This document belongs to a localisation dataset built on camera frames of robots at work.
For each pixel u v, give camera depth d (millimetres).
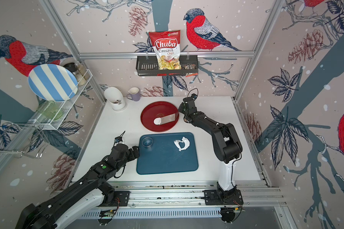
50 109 696
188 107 754
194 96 873
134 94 1141
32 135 660
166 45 798
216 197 726
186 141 951
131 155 749
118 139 744
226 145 517
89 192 531
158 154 917
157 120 1065
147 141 935
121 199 730
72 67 797
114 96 1065
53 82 728
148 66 949
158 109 1168
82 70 856
